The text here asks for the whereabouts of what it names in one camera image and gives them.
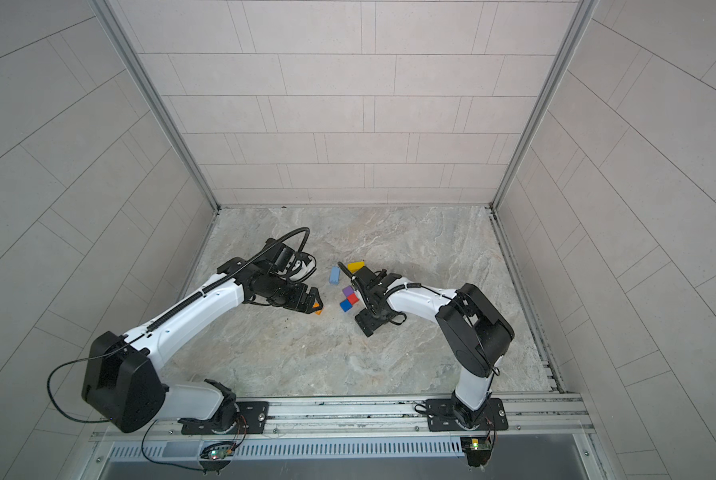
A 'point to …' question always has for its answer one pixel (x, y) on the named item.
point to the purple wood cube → (348, 290)
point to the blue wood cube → (345, 305)
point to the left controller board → (221, 453)
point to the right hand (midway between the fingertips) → (373, 323)
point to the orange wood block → (316, 305)
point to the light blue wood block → (335, 274)
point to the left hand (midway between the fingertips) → (319, 300)
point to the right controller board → (477, 449)
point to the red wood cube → (352, 298)
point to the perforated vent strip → (294, 449)
